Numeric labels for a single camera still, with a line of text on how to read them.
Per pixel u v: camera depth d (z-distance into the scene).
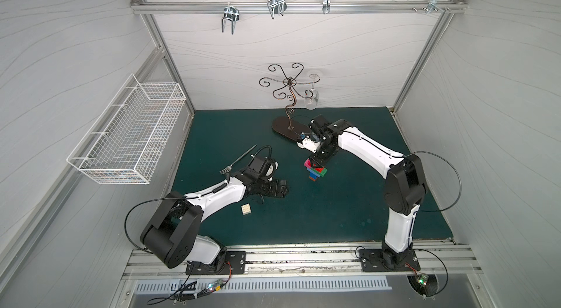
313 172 0.89
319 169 0.86
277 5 0.76
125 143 0.69
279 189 0.78
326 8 0.78
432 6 0.77
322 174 0.86
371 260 0.73
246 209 0.84
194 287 0.71
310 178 0.94
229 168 0.96
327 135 0.65
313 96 0.99
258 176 0.69
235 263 0.74
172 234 0.42
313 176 0.91
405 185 0.49
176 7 0.76
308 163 0.88
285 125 1.10
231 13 0.78
